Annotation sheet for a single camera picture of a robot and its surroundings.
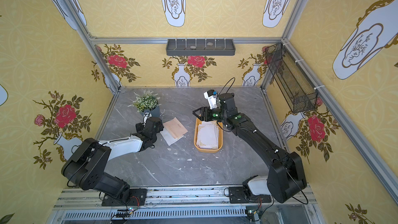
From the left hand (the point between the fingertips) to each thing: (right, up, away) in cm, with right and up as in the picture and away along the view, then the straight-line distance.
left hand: (152, 121), depth 93 cm
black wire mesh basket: (+82, +17, -10) cm, 84 cm away
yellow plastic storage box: (+28, 0, +3) cm, 28 cm away
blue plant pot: (-1, +5, +9) cm, 10 cm away
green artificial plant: (-2, +12, -4) cm, 13 cm away
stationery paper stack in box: (+33, -9, +2) cm, 34 cm away
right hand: (+27, +6, -16) cm, 32 cm away
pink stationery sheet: (+13, -5, +4) cm, 15 cm away
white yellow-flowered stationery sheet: (+9, -9, +1) cm, 13 cm away
